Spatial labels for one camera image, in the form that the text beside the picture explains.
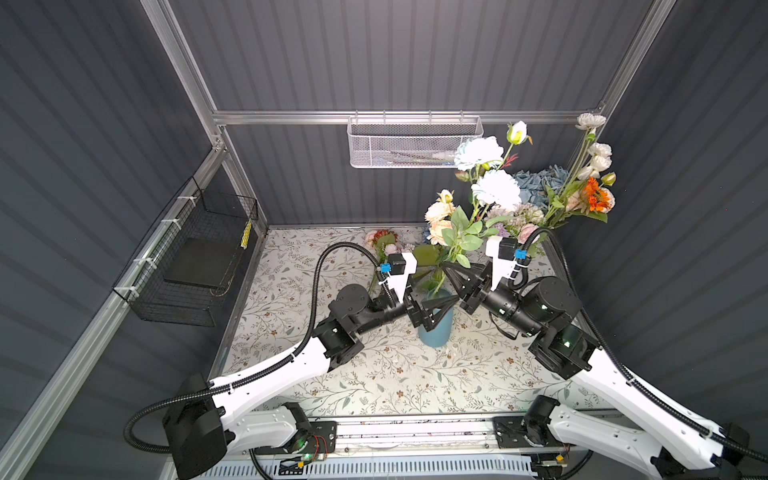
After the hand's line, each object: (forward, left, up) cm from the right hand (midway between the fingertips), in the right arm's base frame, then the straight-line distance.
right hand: (447, 268), depth 57 cm
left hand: (-1, 0, -3) cm, 3 cm away
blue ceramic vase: (0, -2, -29) cm, 29 cm away
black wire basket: (+9, +61, -10) cm, 62 cm away
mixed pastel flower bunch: (+35, +15, -32) cm, 50 cm away
